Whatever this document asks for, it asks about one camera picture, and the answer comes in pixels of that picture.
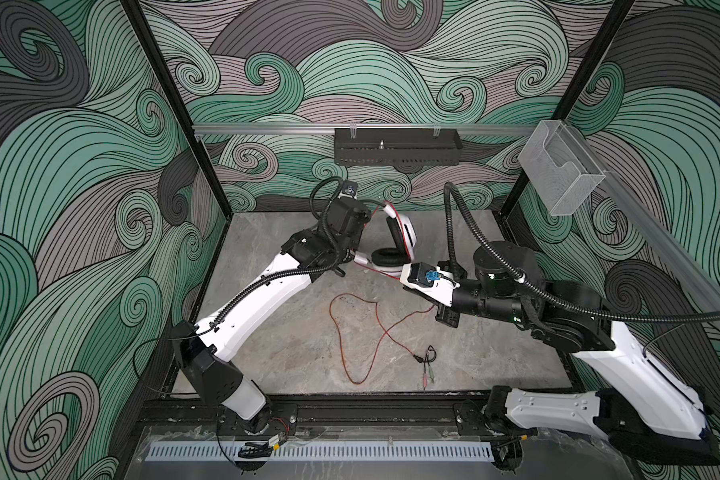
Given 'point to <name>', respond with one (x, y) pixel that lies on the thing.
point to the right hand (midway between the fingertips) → (410, 283)
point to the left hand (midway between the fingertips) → (343, 214)
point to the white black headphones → (390, 261)
